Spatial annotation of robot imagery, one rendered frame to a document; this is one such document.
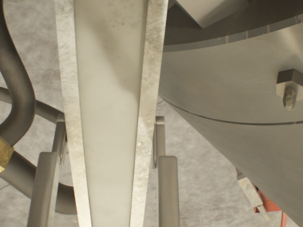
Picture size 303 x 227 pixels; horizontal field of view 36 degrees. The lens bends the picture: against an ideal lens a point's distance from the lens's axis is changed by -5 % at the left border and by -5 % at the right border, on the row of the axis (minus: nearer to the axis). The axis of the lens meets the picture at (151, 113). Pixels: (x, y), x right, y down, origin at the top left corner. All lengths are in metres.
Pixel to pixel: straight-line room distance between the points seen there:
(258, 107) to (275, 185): 0.15
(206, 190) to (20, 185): 1.28
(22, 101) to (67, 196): 0.10
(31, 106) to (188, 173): 1.21
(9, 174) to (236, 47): 0.25
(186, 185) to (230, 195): 0.18
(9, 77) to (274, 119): 0.24
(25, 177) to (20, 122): 0.05
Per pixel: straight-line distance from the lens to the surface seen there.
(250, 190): 1.63
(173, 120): 1.45
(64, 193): 0.47
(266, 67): 0.29
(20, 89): 0.44
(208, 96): 0.34
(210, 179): 1.65
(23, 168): 0.45
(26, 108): 0.44
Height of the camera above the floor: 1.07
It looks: 49 degrees down
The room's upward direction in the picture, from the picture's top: 175 degrees clockwise
